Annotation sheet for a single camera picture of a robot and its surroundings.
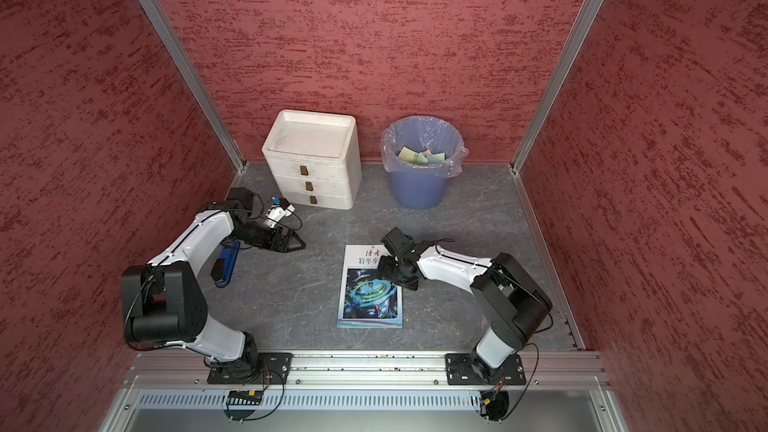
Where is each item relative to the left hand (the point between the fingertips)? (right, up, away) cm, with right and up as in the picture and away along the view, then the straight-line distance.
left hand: (291, 249), depth 84 cm
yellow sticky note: (+36, +30, +19) cm, 50 cm away
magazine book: (+22, -15, +1) cm, 27 cm away
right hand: (+28, -11, +3) cm, 30 cm away
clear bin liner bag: (+40, +37, +16) cm, 57 cm away
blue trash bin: (+39, +18, +12) cm, 45 cm away
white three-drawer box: (+5, +27, +5) cm, 28 cm away
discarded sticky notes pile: (+40, +28, +10) cm, 50 cm away
